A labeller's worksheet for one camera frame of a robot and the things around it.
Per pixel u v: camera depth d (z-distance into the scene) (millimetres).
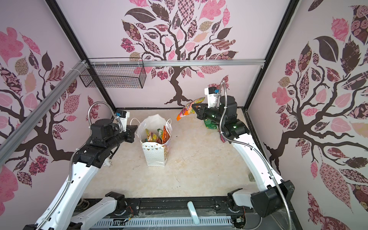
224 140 983
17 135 523
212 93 579
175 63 939
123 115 582
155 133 937
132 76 794
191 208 696
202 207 742
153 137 786
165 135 760
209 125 1065
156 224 697
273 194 372
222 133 502
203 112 589
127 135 608
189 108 673
